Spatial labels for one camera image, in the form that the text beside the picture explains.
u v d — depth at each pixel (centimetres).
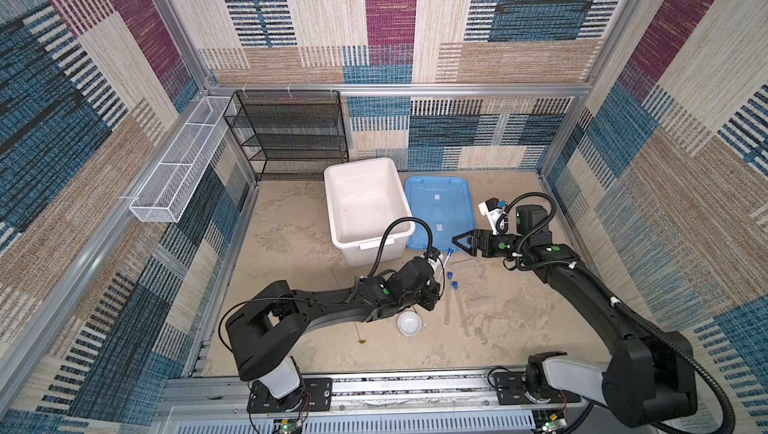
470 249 72
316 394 73
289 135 109
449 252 83
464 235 75
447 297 89
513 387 74
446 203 112
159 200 69
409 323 84
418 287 65
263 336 44
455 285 92
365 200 115
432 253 73
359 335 83
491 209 75
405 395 75
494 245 72
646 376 40
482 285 91
